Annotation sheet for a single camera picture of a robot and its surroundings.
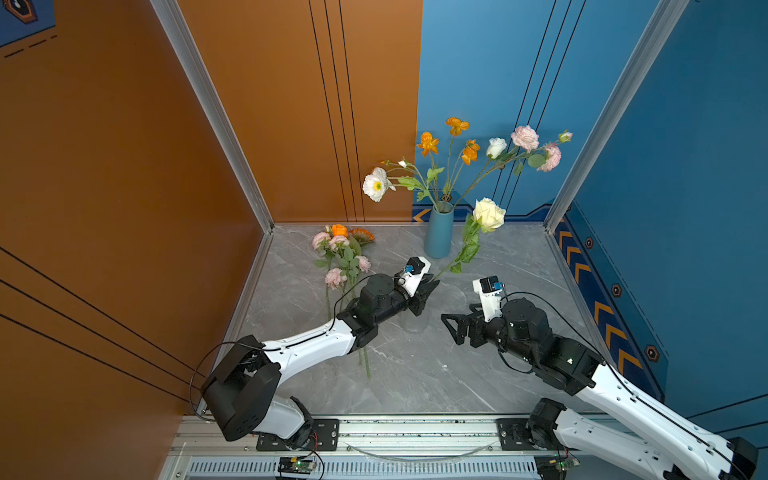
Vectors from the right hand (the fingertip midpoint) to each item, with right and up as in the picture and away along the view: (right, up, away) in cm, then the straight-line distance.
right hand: (453, 313), depth 70 cm
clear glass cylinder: (-8, -8, +20) cm, 23 cm away
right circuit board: (+24, -36, 0) cm, 43 cm away
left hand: (-4, +8, +5) cm, 10 cm away
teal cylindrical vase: (+1, +19, +30) cm, 36 cm away
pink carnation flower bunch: (-34, +16, +39) cm, 54 cm away
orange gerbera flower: (-26, +21, +39) cm, 51 cm away
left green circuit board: (-38, -36, +1) cm, 52 cm away
